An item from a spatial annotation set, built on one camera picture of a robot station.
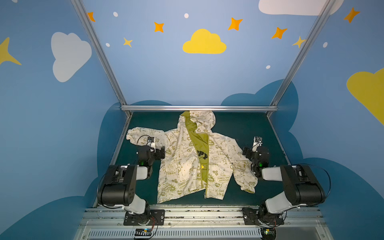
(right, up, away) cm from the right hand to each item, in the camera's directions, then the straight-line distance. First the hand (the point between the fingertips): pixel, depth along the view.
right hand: (255, 144), depth 94 cm
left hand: (-64, -2, +1) cm, 64 cm away
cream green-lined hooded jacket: (-37, -12, -3) cm, 39 cm away
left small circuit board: (-65, -42, -21) cm, 80 cm away
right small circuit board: (-2, -43, -21) cm, 48 cm away
